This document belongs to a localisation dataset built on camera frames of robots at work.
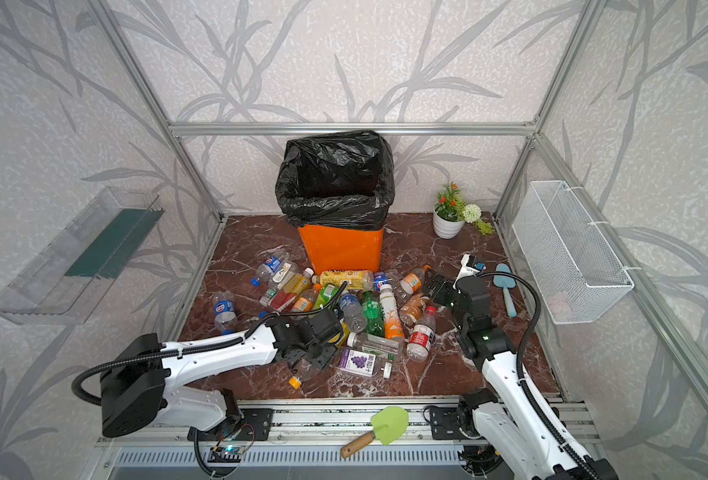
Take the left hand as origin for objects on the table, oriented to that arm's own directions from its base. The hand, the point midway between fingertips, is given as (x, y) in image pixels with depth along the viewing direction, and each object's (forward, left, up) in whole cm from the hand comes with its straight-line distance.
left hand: (330, 343), depth 82 cm
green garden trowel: (-19, -16, -4) cm, 25 cm away
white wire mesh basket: (+8, -54, +30) cm, 62 cm away
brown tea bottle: (+12, -25, 0) cm, 27 cm away
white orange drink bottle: (+6, -18, 0) cm, 19 cm away
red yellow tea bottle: (+17, +14, -1) cm, 22 cm away
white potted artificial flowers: (+47, -40, +4) cm, 62 cm away
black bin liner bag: (+48, +1, +18) cm, 51 cm away
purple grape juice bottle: (-5, -9, -1) cm, 10 cm away
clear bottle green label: (+2, -13, -4) cm, 14 cm away
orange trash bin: (+29, -2, +5) cm, 30 cm away
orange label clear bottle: (+13, +9, 0) cm, 15 cm away
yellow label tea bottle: (+18, -6, +3) cm, 20 cm away
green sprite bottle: (+9, -12, -1) cm, 15 cm away
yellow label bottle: (-4, -5, +17) cm, 18 cm away
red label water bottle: (+2, -26, +1) cm, 26 cm away
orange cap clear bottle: (+25, -28, -2) cm, 38 cm away
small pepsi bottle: (+22, -14, -1) cm, 26 cm away
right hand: (+16, -30, +16) cm, 38 cm away
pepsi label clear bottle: (+9, +34, -4) cm, 35 cm away
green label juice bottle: (+15, +2, +2) cm, 15 cm away
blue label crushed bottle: (+26, +23, -2) cm, 35 cm away
